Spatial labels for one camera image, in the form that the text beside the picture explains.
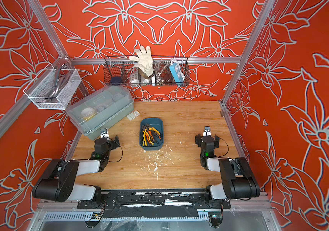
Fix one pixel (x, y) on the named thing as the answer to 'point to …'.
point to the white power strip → (134, 78)
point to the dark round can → (116, 81)
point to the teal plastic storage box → (157, 122)
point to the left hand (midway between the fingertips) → (109, 135)
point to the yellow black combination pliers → (156, 132)
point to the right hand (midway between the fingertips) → (205, 133)
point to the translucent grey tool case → (99, 110)
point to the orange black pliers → (148, 134)
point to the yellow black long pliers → (144, 136)
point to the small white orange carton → (133, 115)
